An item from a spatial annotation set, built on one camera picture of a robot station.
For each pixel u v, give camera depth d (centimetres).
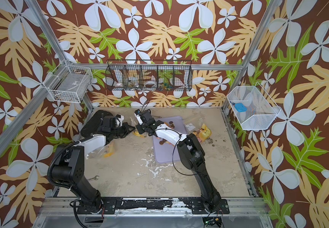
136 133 98
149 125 74
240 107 84
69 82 86
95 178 84
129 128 84
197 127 102
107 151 94
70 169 48
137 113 84
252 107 84
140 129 85
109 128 75
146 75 97
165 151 98
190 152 56
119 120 79
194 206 74
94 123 104
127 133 84
